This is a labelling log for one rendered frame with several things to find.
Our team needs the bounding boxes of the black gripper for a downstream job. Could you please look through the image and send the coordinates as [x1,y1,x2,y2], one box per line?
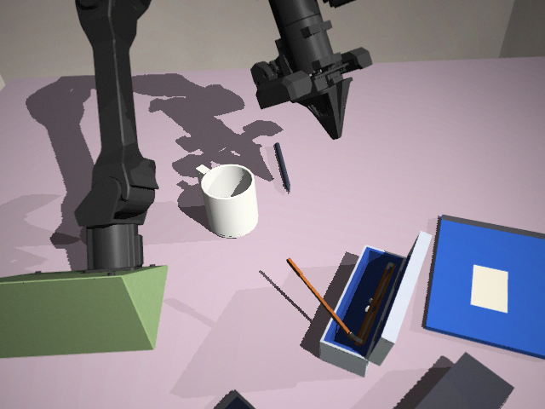
[256,14,373,140]

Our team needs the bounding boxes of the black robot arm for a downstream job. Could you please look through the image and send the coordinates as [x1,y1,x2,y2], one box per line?
[74,0,321,274]

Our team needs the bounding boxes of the brown glasses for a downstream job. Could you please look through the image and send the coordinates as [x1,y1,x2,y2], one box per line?
[286,258,395,346]

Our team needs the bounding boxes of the white mug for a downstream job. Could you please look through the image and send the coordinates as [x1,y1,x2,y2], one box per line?
[196,164,258,238]

